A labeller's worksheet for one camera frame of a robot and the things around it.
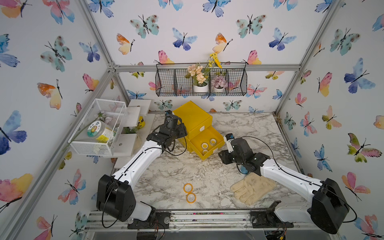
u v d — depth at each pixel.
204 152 0.88
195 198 0.81
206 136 0.94
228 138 0.74
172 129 0.63
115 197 0.41
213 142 0.93
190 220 0.75
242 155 0.62
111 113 0.80
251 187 0.84
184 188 0.84
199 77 0.81
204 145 0.92
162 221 0.73
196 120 0.90
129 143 0.87
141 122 1.05
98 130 0.62
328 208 0.41
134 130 0.95
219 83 0.88
